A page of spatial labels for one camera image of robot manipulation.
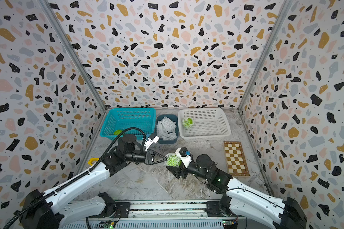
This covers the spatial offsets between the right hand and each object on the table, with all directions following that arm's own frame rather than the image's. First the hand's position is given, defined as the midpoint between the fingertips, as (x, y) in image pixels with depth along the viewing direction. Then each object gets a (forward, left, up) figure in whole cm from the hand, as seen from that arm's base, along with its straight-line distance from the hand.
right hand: (172, 161), depth 69 cm
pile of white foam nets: (+32, +8, -16) cm, 37 cm away
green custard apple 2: (+38, -9, -15) cm, 42 cm away
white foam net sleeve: (+3, +1, +2) cm, 4 cm away
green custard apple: (-2, -1, +4) cm, 5 cm away
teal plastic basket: (+8, +16, +9) cm, 20 cm away
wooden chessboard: (+12, -38, -19) cm, 44 cm away
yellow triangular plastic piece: (+7, +54, -19) cm, 57 cm away
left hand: (-1, +3, +3) cm, 4 cm away
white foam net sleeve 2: (+36, -8, -14) cm, 39 cm away
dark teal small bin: (+43, +3, -16) cm, 46 cm away
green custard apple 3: (+26, +41, -13) cm, 50 cm away
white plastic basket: (+41, -25, -22) cm, 53 cm away
